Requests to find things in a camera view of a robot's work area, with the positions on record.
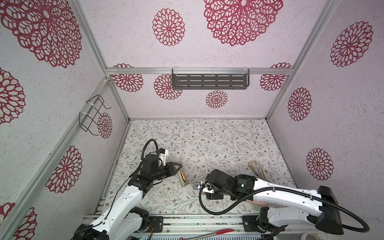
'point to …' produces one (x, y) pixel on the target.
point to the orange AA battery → (183, 176)
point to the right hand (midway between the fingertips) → (206, 181)
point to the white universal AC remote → (182, 178)
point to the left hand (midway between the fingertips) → (180, 168)
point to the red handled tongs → (218, 232)
